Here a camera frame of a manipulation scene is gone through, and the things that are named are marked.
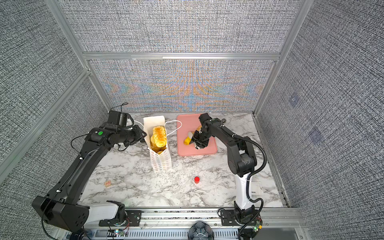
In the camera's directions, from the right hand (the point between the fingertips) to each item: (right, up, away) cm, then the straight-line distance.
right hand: (192, 143), depth 94 cm
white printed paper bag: (-17, -9, -13) cm, 23 cm away
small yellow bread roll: (-3, +2, +7) cm, 8 cm away
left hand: (-24, +7, -18) cm, 31 cm away
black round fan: (+3, -38, -25) cm, 45 cm away
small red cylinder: (+2, -19, -10) cm, 22 cm away
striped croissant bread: (-18, +6, -16) cm, 24 cm away
